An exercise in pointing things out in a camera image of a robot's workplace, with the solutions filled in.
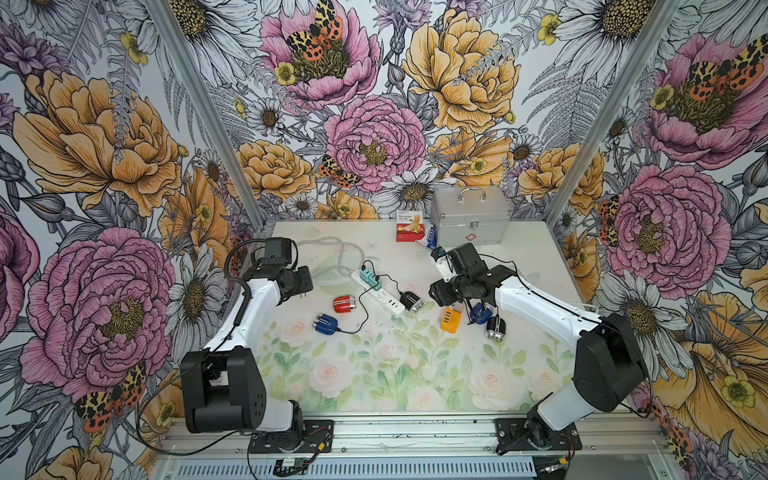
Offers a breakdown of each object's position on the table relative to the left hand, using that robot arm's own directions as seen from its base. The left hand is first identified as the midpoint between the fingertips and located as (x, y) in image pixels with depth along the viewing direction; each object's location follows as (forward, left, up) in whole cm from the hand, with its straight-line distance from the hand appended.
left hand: (303, 290), depth 87 cm
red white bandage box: (+34, -33, -9) cm, 48 cm away
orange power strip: (-5, -43, -10) cm, 44 cm away
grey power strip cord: (+29, -7, -13) cm, 32 cm away
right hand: (-1, -39, -1) cm, 39 cm away
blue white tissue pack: (+28, -41, -8) cm, 50 cm away
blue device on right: (-3, -53, -11) cm, 54 cm away
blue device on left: (-5, -5, -10) cm, 13 cm away
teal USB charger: (+8, -18, -6) cm, 21 cm away
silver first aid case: (+27, -53, +3) cm, 59 cm away
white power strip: (+4, -22, -11) cm, 25 cm away
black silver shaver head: (+2, -32, -10) cm, 33 cm away
